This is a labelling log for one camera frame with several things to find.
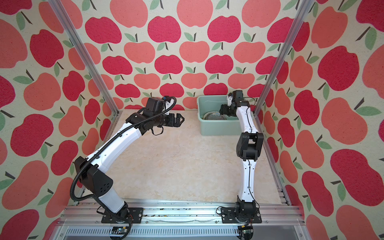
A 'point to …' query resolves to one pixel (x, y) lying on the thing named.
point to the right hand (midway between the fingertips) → (227, 110)
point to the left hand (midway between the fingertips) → (180, 119)
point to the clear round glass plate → (214, 115)
